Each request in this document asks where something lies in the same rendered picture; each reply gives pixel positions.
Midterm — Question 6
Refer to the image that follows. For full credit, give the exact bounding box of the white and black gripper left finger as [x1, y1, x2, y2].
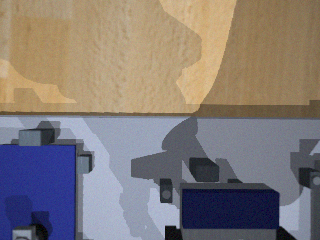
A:
[165, 226, 183, 240]

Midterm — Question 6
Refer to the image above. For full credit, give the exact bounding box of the blue rectangular block with slot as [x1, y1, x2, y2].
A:
[179, 183, 280, 240]
[313, 160, 320, 240]

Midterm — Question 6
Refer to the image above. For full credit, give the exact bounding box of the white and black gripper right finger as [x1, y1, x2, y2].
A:
[276, 226, 297, 240]

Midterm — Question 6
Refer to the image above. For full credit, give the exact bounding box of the blue rectangular plate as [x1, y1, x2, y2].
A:
[0, 144, 78, 240]

